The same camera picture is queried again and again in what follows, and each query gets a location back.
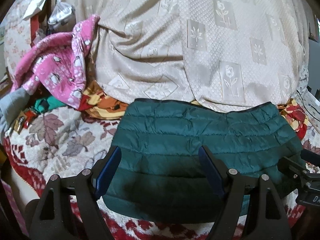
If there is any dark green puffer jacket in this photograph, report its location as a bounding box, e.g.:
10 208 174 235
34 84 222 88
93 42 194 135
103 99 304 224

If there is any red yellow floral blanket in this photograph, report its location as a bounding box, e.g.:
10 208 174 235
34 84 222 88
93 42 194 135
78 80 309 140

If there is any pink patterned garment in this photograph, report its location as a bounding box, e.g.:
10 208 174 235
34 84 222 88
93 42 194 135
11 14 100 109

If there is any black cable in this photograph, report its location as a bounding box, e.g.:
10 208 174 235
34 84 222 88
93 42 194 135
295 89 320 126

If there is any cream embroidered bedspread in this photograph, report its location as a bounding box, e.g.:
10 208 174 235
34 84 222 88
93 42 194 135
63 0 309 112

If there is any white hanging bag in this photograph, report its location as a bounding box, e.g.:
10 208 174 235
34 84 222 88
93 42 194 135
22 0 47 21

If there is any leaf patterned white red blanket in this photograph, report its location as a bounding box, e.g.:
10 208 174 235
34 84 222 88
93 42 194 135
2 104 320 240

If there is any green cloth item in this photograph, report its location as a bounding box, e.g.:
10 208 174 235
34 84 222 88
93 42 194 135
32 95 66 114

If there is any silver plastic bag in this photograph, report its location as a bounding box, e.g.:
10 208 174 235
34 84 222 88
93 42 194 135
47 0 76 33

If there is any grey garment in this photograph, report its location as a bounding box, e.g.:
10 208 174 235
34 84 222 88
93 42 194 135
1 87 30 144

